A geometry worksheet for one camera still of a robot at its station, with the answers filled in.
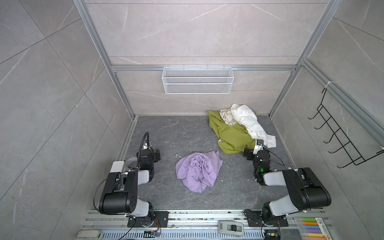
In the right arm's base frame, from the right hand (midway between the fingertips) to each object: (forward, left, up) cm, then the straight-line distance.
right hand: (254, 144), depth 93 cm
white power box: (-12, +84, -1) cm, 85 cm away
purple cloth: (-15, +36, -3) cm, 39 cm away
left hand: (0, +67, 0) cm, 67 cm away
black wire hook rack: (-20, -29, +23) cm, 42 cm away
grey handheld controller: (-43, +22, -5) cm, 48 cm away
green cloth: (+10, +10, -7) cm, 16 cm away
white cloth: (+23, -1, +1) cm, 23 cm away
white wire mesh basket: (+39, +35, +22) cm, 57 cm away
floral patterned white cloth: (+28, +11, -4) cm, 31 cm away
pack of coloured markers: (-44, -18, -7) cm, 48 cm away
